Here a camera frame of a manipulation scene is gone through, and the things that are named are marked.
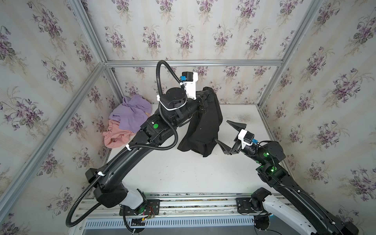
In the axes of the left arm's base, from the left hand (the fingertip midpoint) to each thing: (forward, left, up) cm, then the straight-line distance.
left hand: (211, 88), depth 54 cm
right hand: (-9, -5, -14) cm, 18 cm away
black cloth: (-9, +3, -17) cm, 19 cm away
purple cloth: (+28, +51, -46) cm, 74 cm away
